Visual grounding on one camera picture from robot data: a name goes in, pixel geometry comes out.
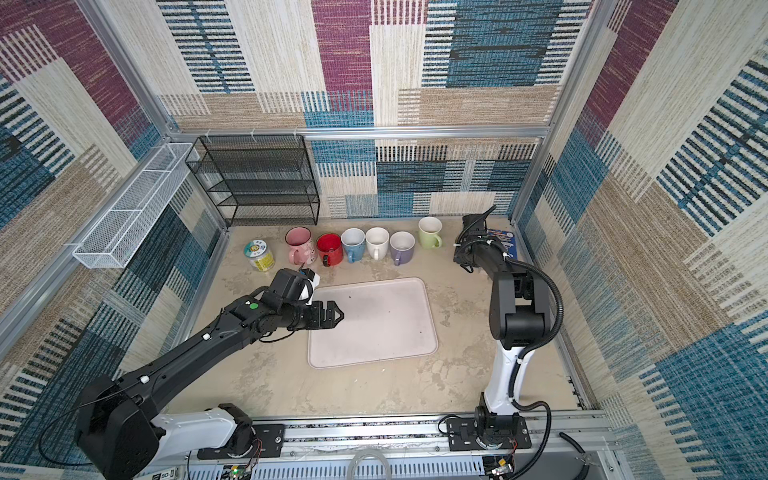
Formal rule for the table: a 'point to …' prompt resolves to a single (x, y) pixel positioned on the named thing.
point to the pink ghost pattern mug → (303, 250)
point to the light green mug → (428, 232)
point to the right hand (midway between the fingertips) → (469, 257)
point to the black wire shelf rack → (258, 180)
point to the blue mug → (353, 240)
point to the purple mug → (402, 245)
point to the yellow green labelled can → (259, 255)
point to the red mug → (330, 248)
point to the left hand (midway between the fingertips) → (332, 313)
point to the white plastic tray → (384, 319)
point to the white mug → (377, 242)
